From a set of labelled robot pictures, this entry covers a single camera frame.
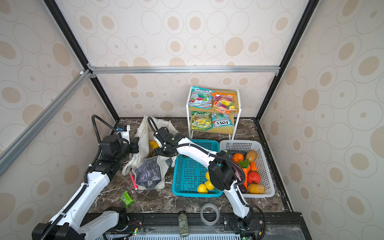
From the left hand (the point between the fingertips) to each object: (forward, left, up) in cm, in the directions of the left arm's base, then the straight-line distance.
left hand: (141, 135), depth 77 cm
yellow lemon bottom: (-21, -32, -20) cm, 43 cm away
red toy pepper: (-15, -60, -18) cm, 65 cm away
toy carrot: (-9, -56, -15) cm, 59 cm away
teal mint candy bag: (+18, -31, +9) cm, 37 cm away
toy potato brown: (-1, -62, -19) cm, 65 cm away
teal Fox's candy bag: (+18, -44, -8) cm, 48 cm away
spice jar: (-37, -22, -20) cm, 48 cm away
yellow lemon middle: (-13, -35, -22) cm, 44 cm away
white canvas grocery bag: (-15, -5, -10) cm, 19 cm away
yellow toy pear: (+6, -2, -17) cm, 18 cm away
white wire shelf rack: (+24, -39, -7) cm, 47 cm away
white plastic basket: (-9, -67, -17) cm, 70 cm away
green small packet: (-26, +9, -22) cm, 35 cm away
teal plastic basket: (-10, -24, -24) cm, 36 cm away
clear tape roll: (-32, -36, -25) cm, 54 cm away
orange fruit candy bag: (+14, -43, +10) cm, 46 cm away
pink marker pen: (-15, +9, -24) cm, 30 cm away
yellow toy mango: (-21, -60, -19) cm, 67 cm away
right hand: (-3, -8, -14) cm, 16 cm away
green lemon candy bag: (+16, -32, -7) cm, 36 cm away
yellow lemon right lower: (-19, -36, -20) cm, 46 cm away
